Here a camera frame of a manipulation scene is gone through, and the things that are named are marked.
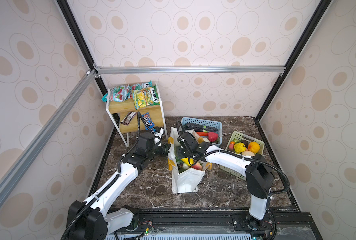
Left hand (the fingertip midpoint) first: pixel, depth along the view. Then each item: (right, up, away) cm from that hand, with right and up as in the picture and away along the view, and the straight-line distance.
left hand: (174, 143), depth 77 cm
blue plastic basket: (+29, +11, +32) cm, 45 cm away
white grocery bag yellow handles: (+7, -20, +2) cm, 21 cm away
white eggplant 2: (+6, -14, +8) cm, 17 cm away
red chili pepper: (+19, +5, +30) cm, 35 cm away
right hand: (+2, -5, +10) cm, 12 cm away
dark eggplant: (+18, +9, +33) cm, 39 cm away
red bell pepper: (+25, +3, +26) cm, 36 cm away
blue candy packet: (-17, +14, +17) cm, 28 cm away
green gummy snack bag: (-30, +27, +4) cm, 41 cm away
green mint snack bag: (-13, +26, +4) cm, 29 cm away
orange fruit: (+50, -4, +17) cm, 53 cm away
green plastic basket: (+44, +4, +25) cm, 51 cm away
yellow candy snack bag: (-18, +24, +2) cm, 30 cm away
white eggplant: (+21, +1, +26) cm, 34 cm away
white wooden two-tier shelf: (-30, +17, +2) cm, 35 cm away
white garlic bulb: (+45, -7, +16) cm, 49 cm away
